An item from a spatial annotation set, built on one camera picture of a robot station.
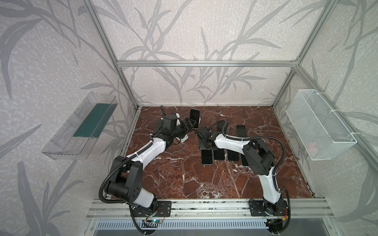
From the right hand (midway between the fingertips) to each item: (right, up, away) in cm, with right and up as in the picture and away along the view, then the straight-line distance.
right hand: (204, 140), depth 99 cm
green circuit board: (-24, -35, -28) cm, 51 cm away
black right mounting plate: (+26, -31, -25) cm, 47 cm away
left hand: (-6, +14, -13) cm, 20 cm away
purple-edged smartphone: (-6, +18, +1) cm, 19 cm away
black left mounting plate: (-21, -30, -26) cm, 45 cm away
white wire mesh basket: (+50, +9, -37) cm, 62 cm away
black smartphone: (+9, -8, -6) cm, 14 cm away
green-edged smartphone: (+1, -9, -8) cm, 12 cm away
